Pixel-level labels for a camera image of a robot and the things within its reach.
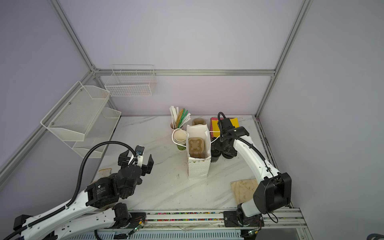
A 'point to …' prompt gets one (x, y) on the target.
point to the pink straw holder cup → (171, 128)
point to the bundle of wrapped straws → (179, 118)
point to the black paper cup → (216, 151)
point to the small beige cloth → (104, 173)
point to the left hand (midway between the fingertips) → (138, 154)
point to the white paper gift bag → (199, 167)
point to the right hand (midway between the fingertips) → (218, 148)
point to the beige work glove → (243, 190)
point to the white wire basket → (132, 80)
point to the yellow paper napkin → (216, 128)
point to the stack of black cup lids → (227, 155)
